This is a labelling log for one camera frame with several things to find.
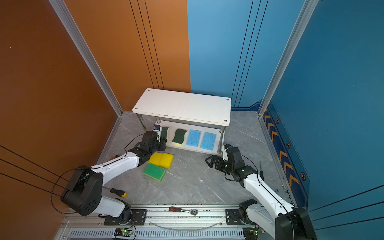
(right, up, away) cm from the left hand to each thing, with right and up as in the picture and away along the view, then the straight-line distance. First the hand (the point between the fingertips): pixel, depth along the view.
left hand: (163, 137), depth 91 cm
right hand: (+28, -13, -8) cm, 32 cm away
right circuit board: (+46, -44, -21) cm, 67 cm away
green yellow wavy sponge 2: (0, +3, +1) cm, 3 cm away
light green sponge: (-3, -19, -6) cm, 21 cm away
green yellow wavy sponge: (+9, 0, +5) cm, 10 cm away
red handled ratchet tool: (+19, -35, -17) cm, 44 cm away
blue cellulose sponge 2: (+18, -1, +6) cm, 19 cm away
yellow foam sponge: (+2, -14, 0) cm, 14 cm away
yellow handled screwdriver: (-21, -28, -12) cm, 37 cm away
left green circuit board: (-15, -44, -20) cm, 50 cm away
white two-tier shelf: (+17, +10, -20) cm, 28 cm away
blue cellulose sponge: (+28, -3, +3) cm, 28 cm away
